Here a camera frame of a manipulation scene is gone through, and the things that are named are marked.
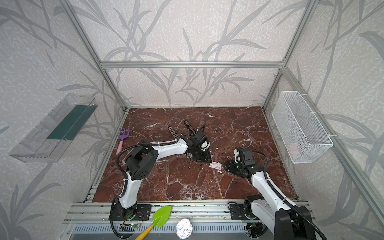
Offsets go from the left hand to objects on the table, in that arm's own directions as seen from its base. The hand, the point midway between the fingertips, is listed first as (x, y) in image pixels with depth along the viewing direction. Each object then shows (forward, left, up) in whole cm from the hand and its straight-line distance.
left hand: (211, 158), depth 89 cm
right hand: (-2, -9, +1) cm, 9 cm away
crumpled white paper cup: (-35, +14, +3) cm, 37 cm away
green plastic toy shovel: (-31, +27, -3) cm, 41 cm away
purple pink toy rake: (+18, +63, -6) cm, 66 cm away
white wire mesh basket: (-3, -36, +31) cm, 48 cm away
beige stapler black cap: (+18, +25, -2) cm, 31 cm away
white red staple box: (-3, -2, -3) cm, 5 cm away
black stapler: (+22, +13, -2) cm, 26 cm away
